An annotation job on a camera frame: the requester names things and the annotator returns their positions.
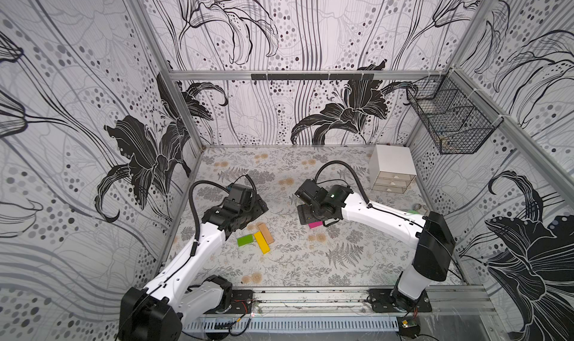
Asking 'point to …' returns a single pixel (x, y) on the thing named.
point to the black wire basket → (458, 118)
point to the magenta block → (313, 225)
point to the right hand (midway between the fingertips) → (311, 212)
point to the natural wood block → (267, 236)
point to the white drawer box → (391, 168)
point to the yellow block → (261, 243)
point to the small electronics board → (409, 327)
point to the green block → (244, 240)
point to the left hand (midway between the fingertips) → (262, 213)
